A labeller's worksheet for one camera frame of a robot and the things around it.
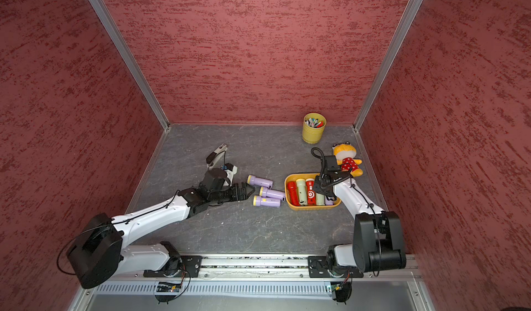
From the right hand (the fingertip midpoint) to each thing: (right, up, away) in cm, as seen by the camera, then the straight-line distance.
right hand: (319, 191), depth 89 cm
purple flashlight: (+4, -4, -2) cm, 6 cm away
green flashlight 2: (0, -4, -1) cm, 4 cm away
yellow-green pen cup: (0, +30, +15) cm, 34 cm away
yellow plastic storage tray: (-11, +5, +4) cm, 13 cm away
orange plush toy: (+15, +16, +10) cm, 24 cm away
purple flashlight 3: (-27, -4, -2) cm, 27 cm away
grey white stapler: (-50, +13, +14) cm, 54 cm away
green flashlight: (-8, -1, 0) cm, 8 cm away
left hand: (-32, 0, -7) cm, 32 cm away
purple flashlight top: (-24, +2, +5) cm, 24 cm away
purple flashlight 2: (-25, 0, 0) cm, 25 cm away
